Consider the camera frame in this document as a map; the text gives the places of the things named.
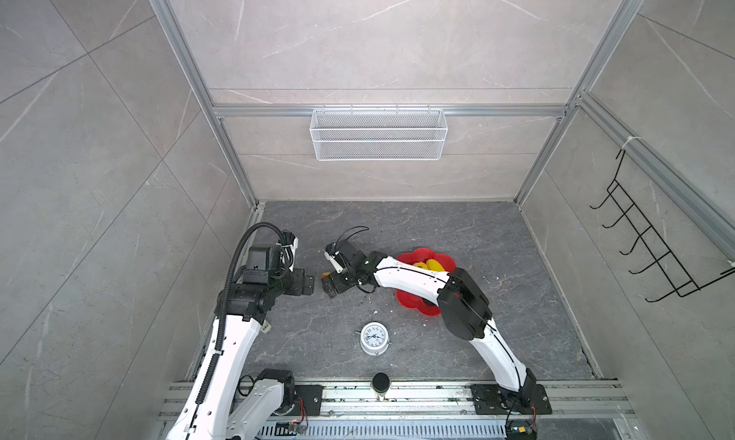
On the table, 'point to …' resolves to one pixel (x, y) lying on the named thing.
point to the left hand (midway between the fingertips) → (295, 265)
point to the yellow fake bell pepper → (421, 265)
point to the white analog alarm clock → (374, 338)
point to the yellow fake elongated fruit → (434, 266)
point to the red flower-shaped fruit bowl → (417, 255)
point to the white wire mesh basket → (378, 134)
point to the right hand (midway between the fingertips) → (334, 279)
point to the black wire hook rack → (678, 277)
